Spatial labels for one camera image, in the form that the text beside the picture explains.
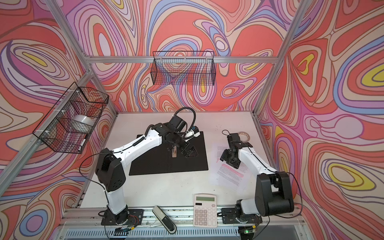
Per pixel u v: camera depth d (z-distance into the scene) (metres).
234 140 0.71
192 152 0.72
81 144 0.72
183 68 0.97
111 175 0.46
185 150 0.71
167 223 0.69
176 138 0.69
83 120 0.73
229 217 0.73
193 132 0.73
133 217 0.73
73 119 0.69
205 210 0.74
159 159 0.93
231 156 0.72
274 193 0.42
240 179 0.86
